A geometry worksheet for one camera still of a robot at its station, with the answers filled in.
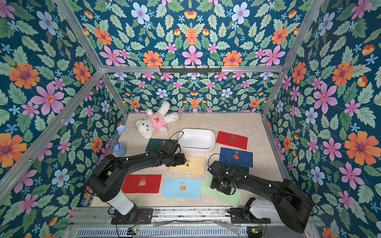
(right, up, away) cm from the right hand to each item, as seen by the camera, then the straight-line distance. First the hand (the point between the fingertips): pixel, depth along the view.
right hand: (215, 188), depth 82 cm
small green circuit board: (+19, -17, -9) cm, 27 cm away
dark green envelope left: (-41, +23, +20) cm, 51 cm away
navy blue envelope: (+15, +15, +14) cm, 25 cm away
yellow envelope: (-13, +10, +11) cm, 20 cm away
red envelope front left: (-43, +2, +3) cm, 43 cm away
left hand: (-19, +13, +10) cm, 25 cm away
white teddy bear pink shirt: (-40, +38, +23) cm, 60 cm away
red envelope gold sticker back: (+14, +25, +23) cm, 37 cm away
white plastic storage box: (-11, +25, +24) cm, 36 cm away
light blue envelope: (-18, 0, +1) cm, 18 cm away
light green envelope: (+8, -5, -4) cm, 10 cm away
